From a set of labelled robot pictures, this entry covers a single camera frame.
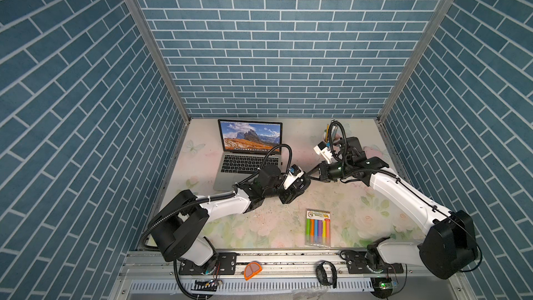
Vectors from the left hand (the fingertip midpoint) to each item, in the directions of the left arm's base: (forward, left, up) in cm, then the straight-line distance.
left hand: (303, 188), depth 82 cm
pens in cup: (+26, -13, +3) cm, 29 cm away
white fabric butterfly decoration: (+31, +57, -11) cm, 66 cm away
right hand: (+1, -1, +8) cm, 8 cm away
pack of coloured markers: (-12, -6, -10) cm, 17 cm away
